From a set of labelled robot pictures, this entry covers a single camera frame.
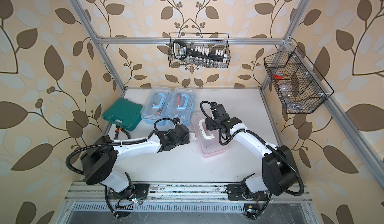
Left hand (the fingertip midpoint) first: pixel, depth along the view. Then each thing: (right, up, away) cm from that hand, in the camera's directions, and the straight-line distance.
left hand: (186, 135), depth 87 cm
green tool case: (-42, +12, +13) cm, 46 cm away
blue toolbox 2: (-5, +18, +10) cm, 21 cm away
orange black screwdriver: (-18, +13, +8) cm, 24 cm away
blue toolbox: (-20, +18, +10) cm, 29 cm away
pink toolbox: (+13, -2, -6) cm, 14 cm away
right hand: (+15, +8, +1) cm, 17 cm away
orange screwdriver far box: (-7, +21, +17) cm, 28 cm away
